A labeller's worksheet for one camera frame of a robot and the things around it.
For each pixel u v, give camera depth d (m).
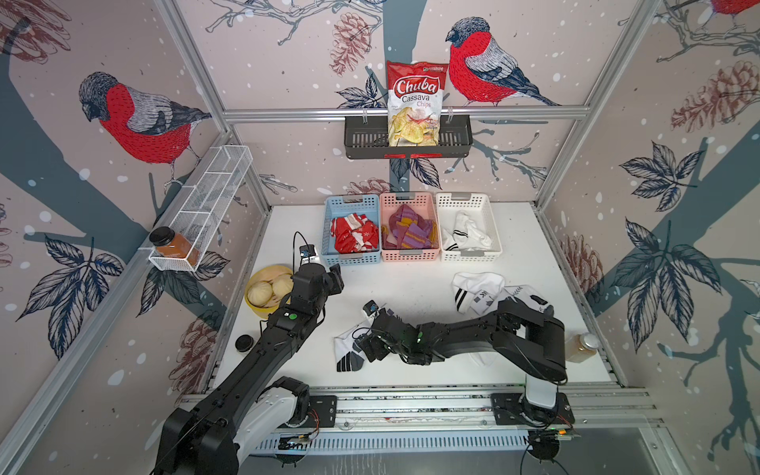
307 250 0.70
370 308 0.76
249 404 0.47
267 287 0.90
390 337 0.65
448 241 1.06
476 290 0.96
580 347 0.76
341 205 1.17
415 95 0.85
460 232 1.10
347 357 0.81
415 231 1.09
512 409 0.73
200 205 0.79
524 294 0.93
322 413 0.73
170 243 0.60
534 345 0.47
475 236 1.09
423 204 1.18
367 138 0.95
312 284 0.60
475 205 1.18
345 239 1.07
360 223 1.13
